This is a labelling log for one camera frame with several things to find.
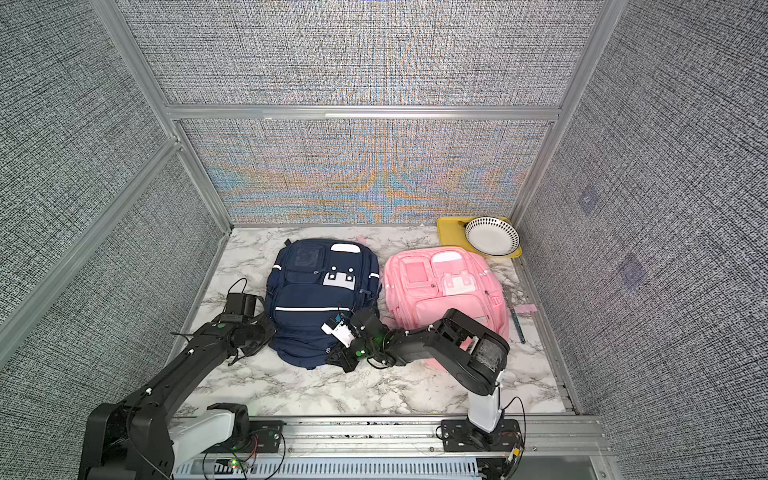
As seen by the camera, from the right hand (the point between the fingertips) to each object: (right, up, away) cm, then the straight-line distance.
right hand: (326, 354), depth 83 cm
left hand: (-15, +7, +4) cm, 17 cm away
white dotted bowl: (+58, +35, +33) cm, 75 cm away
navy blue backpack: (-8, +18, +16) cm, 25 cm away
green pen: (+57, +6, +9) cm, 58 cm away
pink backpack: (+29, +19, +13) cm, 37 cm away
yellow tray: (+43, +36, +36) cm, 67 cm away
